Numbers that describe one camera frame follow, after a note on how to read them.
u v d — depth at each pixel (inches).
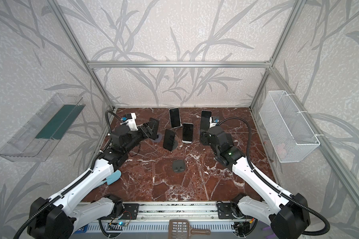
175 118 42.3
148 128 26.8
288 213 14.8
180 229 27.3
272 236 26.9
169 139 38.7
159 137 40.0
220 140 21.6
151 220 28.5
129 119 26.4
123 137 22.4
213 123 26.2
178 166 33.4
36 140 25.1
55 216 14.8
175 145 38.0
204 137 26.8
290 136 24.2
